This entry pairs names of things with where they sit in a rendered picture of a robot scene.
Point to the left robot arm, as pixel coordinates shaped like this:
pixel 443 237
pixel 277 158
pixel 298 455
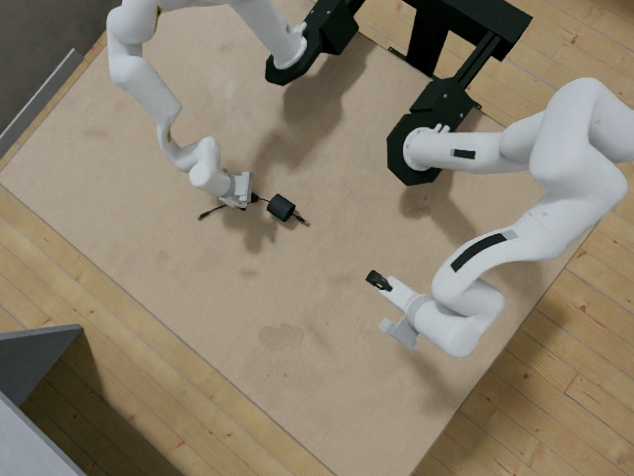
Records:
pixel 563 147

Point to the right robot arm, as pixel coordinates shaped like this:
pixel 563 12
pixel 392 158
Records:
pixel 135 23

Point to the dark grey hollow cylinder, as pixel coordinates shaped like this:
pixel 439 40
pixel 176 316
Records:
pixel 280 207

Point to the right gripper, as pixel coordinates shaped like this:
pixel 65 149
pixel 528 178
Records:
pixel 234 202

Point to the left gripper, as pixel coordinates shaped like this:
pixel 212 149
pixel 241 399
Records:
pixel 401 296

